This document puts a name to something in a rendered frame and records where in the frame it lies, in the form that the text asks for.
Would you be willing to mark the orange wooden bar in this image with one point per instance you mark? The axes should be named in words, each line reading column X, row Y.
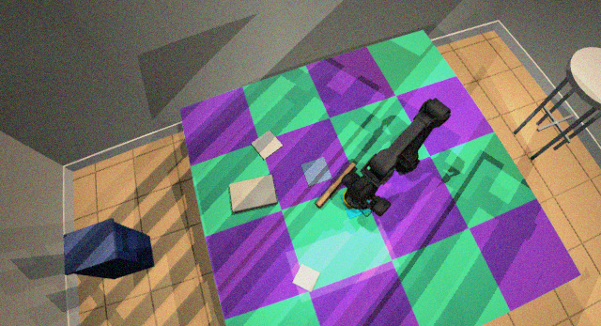
column 326, row 196

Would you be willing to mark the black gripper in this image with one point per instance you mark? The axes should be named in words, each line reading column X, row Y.
column 377, row 204

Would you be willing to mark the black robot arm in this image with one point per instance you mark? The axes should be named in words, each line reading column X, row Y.
column 402, row 155

